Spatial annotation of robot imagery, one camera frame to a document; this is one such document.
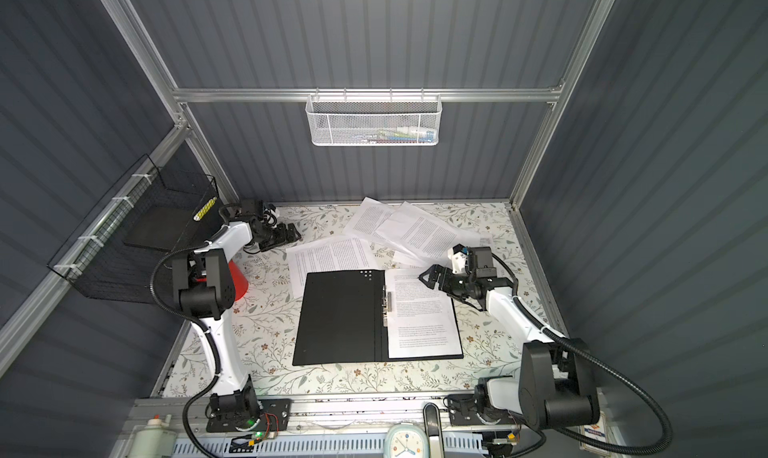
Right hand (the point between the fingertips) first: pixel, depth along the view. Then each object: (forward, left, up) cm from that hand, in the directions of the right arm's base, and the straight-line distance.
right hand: (435, 283), depth 86 cm
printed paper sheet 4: (+34, +23, -9) cm, 42 cm away
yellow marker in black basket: (+12, +64, +20) cm, 68 cm away
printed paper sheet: (-6, +4, -13) cm, 15 cm away
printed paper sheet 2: (+17, +31, -9) cm, 36 cm away
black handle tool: (-34, +3, -5) cm, 35 cm away
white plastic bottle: (-38, +64, 0) cm, 75 cm away
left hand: (+20, +49, -3) cm, 54 cm away
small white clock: (-37, +9, -7) cm, 39 cm away
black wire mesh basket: (+7, +76, +21) cm, 79 cm away
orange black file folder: (-7, +28, -9) cm, 30 cm away
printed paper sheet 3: (+25, -1, -9) cm, 27 cm away
